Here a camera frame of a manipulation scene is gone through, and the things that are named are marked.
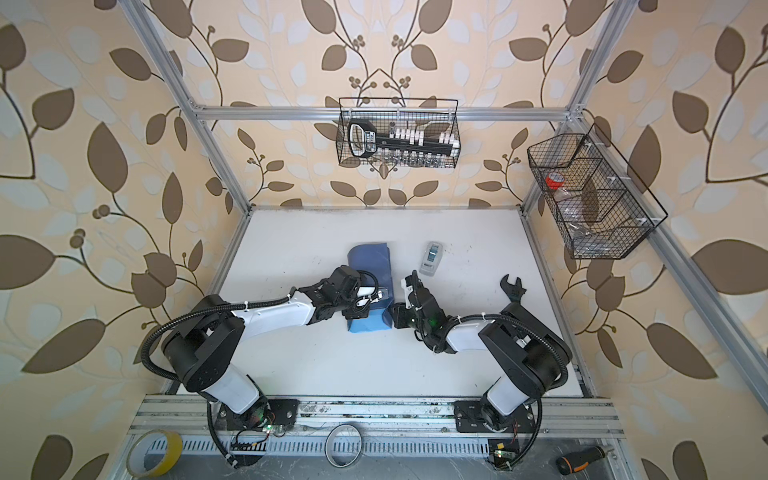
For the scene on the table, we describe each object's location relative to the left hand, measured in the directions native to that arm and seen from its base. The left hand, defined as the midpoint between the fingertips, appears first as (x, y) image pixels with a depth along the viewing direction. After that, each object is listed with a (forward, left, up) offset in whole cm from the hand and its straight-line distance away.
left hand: (367, 286), depth 91 cm
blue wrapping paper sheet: (+11, -1, 0) cm, 11 cm away
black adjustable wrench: (+3, -48, -6) cm, 48 cm away
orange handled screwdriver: (-41, -51, -3) cm, 65 cm away
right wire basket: (+9, -60, +28) cm, 67 cm away
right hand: (-6, -8, -4) cm, 11 cm away
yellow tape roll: (-43, +42, -6) cm, 61 cm away
